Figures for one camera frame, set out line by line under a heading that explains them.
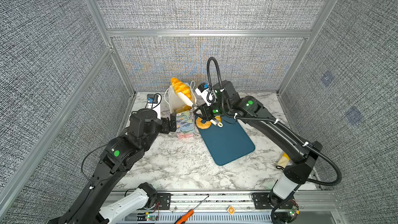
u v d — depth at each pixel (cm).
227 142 93
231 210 70
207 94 59
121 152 38
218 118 65
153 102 48
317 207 74
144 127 41
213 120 64
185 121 82
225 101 52
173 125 55
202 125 98
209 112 60
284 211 70
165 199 74
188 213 70
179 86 70
